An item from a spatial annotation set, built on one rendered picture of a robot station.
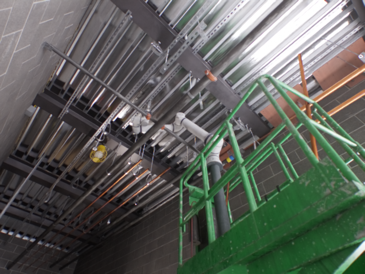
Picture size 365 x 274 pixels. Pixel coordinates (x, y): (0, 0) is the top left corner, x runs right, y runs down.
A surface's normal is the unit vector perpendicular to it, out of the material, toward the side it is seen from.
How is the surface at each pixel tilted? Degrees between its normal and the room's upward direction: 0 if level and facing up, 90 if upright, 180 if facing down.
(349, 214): 90
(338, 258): 90
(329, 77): 180
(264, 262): 90
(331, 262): 90
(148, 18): 180
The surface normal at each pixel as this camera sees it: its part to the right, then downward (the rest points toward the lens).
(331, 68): 0.00, 0.63
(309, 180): -0.89, -0.36
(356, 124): -0.73, -0.53
